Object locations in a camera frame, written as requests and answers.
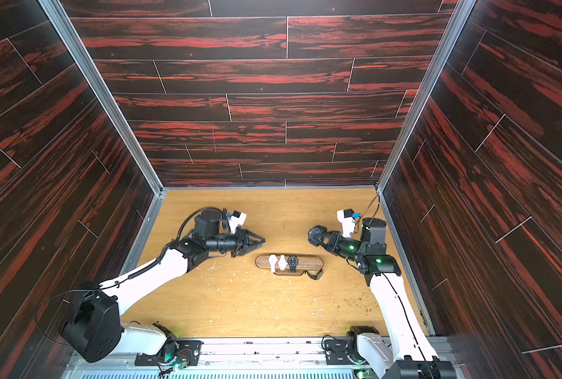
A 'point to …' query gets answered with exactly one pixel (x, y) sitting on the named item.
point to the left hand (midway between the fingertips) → (264, 243)
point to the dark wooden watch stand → (306, 262)
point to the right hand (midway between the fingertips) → (320, 235)
